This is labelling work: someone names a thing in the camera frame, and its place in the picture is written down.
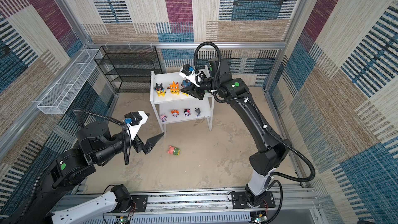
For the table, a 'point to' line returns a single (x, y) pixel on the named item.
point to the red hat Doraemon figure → (186, 112)
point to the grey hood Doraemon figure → (197, 112)
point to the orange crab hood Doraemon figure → (174, 113)
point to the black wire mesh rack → (128, 68)
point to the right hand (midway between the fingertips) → (185, 86)
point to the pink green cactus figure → (173, 150)
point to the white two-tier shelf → (171, 104)
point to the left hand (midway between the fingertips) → (154, 121)
